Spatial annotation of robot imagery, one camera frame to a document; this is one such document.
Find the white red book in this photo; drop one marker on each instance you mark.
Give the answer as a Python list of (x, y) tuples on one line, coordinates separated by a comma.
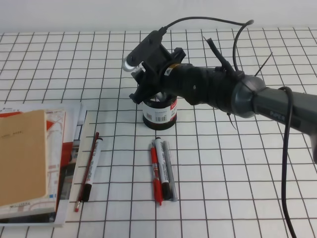
[(47, 204)]

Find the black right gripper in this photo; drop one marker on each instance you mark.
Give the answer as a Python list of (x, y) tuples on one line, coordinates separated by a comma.
[(149, 78)]

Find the silver grey pen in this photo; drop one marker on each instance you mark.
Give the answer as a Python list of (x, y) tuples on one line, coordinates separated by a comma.
[(167, 153)]

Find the white marker black cap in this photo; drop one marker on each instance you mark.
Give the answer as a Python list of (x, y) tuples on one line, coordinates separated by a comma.
[(92, 169), (166, 191)]

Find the tan kraft notebook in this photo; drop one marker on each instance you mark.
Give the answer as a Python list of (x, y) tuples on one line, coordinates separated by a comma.
[(23, 157)]

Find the red gel pen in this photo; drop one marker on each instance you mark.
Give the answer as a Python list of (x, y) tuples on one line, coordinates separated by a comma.
[(156, 177)]

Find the dark red pencil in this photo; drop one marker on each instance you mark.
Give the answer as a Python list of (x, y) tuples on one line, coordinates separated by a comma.
[(80, 194)]

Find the white magazine underneath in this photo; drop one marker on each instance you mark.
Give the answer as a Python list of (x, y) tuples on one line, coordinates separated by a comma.
[(75, 114)]

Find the black mesh pen holder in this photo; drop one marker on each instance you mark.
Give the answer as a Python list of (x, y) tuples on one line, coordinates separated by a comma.
[(160, 111)]

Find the white marker black cap centre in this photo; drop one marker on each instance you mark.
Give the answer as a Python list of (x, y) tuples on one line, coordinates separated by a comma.
[(166, 191)]

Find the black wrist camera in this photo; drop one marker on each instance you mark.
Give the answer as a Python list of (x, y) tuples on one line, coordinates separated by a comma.
[(144, 50)]

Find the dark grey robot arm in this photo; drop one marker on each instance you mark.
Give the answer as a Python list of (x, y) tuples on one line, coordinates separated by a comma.
[(242, 95)]

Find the white marker black cap left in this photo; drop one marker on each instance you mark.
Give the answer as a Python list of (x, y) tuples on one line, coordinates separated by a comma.
[(92, 169)]

